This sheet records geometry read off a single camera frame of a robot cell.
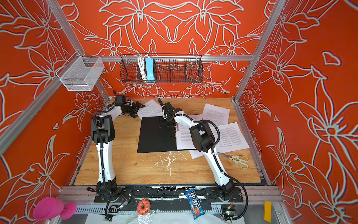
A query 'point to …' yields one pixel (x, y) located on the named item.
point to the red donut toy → (143, 206)
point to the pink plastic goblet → (49, 207)
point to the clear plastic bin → (80, 73)
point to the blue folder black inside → (154, 137)
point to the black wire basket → (161, 68)
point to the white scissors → (241, 161)
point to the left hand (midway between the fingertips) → (142, 108)
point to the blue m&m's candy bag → (195, 204)
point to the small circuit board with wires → (229, 214)
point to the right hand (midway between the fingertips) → (158, 125)
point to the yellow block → (267, 210)
